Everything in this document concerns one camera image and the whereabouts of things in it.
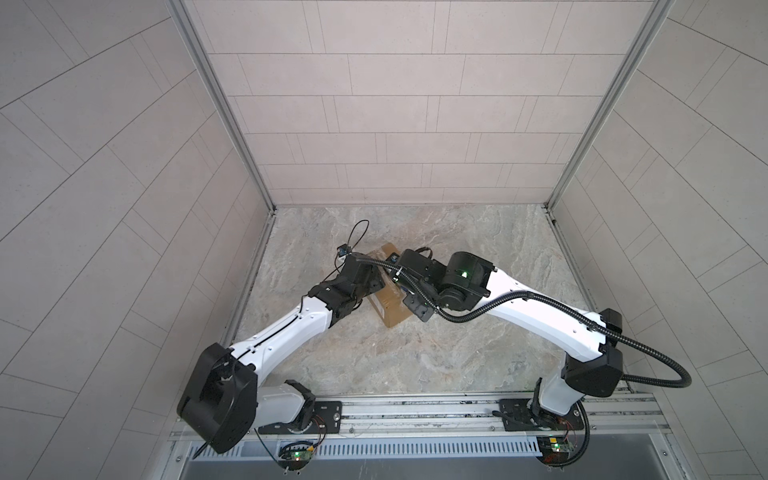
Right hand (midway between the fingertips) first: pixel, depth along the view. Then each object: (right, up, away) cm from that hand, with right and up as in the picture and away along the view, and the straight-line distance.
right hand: (415, 302), depth 69 cm
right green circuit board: (+32, -33, 0) cm, 46 cm away
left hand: (-9, +4, +15) cm, 18 cm away
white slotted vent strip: (+15, -33, -1) cm, 37 cm away
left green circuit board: (-26, -32, -4) cm, 42 cm away
